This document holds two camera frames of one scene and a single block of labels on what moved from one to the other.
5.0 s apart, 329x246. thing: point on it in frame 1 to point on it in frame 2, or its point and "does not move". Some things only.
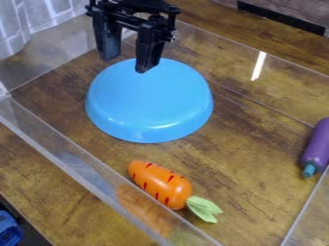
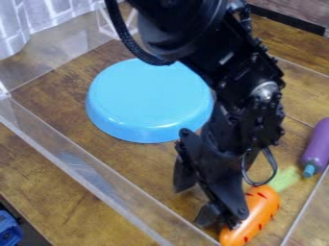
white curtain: [23, 16] does not move
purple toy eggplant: [314, 150] does not move
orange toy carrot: [171, 189] to [262, 201]
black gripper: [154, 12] to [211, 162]
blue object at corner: [11, 230] does not move
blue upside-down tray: [154, 107] does not move
